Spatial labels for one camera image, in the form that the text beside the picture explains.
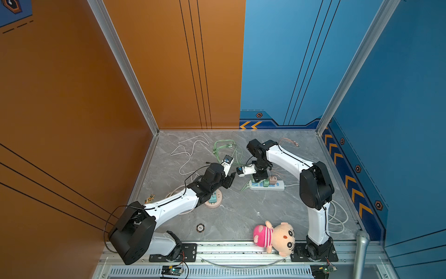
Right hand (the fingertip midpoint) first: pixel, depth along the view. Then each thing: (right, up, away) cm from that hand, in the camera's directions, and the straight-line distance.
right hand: (257, 174), depth 93 cm
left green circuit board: (-39, -36, -22) cm, 57 cm away
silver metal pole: (+42, -25, -19) cm, 53 cm away
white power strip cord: (+37, -20, -14) cm, 44 cm away
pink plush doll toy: (+6, -22, -22) cm, 32 cm away
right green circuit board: (+23, -36, -23) cm, 48 cm away
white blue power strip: (+11, -6, -2) cm, 13 cm away
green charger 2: (+2, -5, -2) cm, 5 cm away
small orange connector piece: (-55, -11, -3) cm, 57 cm away
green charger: (+4, -3, -6) cm, 8 cm away
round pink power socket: (-20, -12, -6) cm, 24 cm away
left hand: (-14, +5, -8) cm, 17 cm away
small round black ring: (-29, -23, -12) cm, 38 cm away
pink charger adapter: (+7, -2, -5) cm, 9 cm away
